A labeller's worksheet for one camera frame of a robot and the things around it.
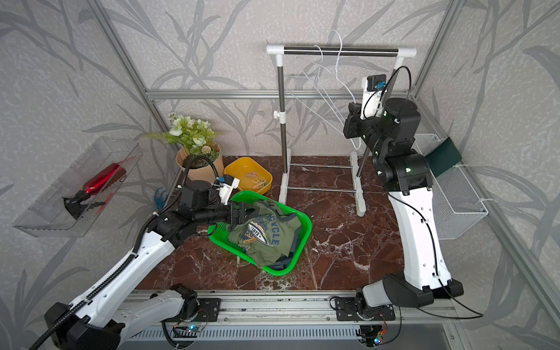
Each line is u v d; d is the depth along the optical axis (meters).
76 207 0.61
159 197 1.07
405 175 0.38
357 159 1.16
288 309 0.75
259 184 1.06
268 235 0.76
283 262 0.80
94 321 0.38
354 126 0.50
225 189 0.65
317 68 0.88
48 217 0.59
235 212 0.62
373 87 0.44
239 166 1.14
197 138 0.90
